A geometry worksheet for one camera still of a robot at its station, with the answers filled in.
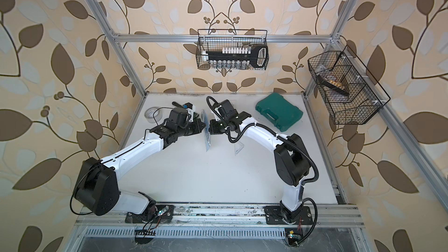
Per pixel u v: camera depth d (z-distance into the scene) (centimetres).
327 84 74
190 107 78
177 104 115
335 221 74
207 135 85
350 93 75
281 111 107
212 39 91
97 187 42
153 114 108
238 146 96
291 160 47
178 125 66
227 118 67
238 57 85
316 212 69
